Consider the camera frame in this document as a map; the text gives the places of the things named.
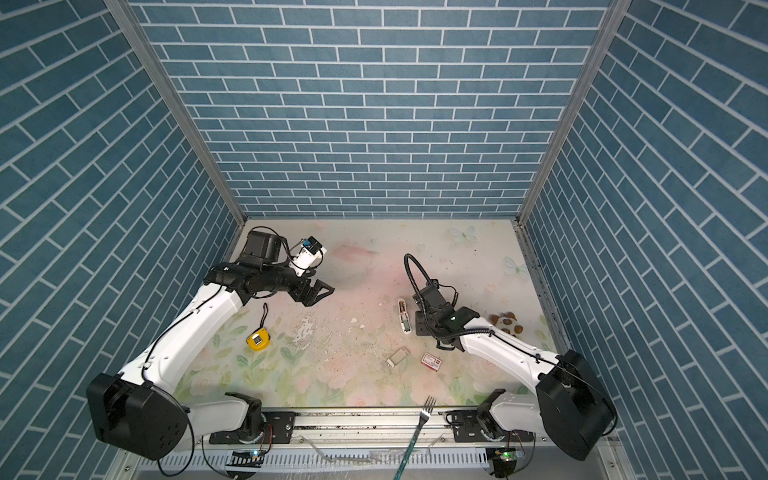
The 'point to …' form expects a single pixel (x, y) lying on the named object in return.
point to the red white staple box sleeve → (431, 361)
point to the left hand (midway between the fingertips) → (322, 279)
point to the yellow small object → (259, 340)
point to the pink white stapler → (406, 325)
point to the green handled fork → (428, 408)
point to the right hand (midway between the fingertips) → (420, 316)
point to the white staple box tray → (398, 356)
